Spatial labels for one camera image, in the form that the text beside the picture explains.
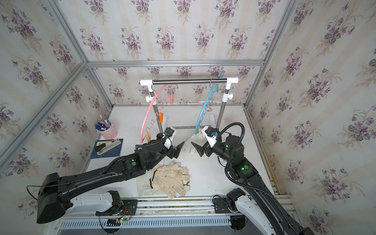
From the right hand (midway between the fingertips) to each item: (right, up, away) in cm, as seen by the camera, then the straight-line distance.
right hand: (202, 135), depth 69 cm
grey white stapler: (-60, -10, +21) cm, 65 cm away
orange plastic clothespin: (-22, +9, +10) cm, 26 cm away
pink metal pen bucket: (-59, -2, +26) cm, 64 cm away
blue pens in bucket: (-62, +4, +27) cm, 68 cm away
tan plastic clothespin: (-27, -1, +2) cm, 27 cm away
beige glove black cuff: (-17, -25, +11) cm, 32 cm away
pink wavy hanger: (-29, -2, -2) cm, 29 cm away
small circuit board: (-43, -44, +3) cm, 62 cm away
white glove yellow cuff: (-1, -4, +16) cm, 16 cm away
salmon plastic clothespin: (-21, +25, +54) cm, 63 cm away
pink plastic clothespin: (+6, +13, +16) cm, 22 cm away
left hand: (-11, -2, +3) cm, 12 cm away
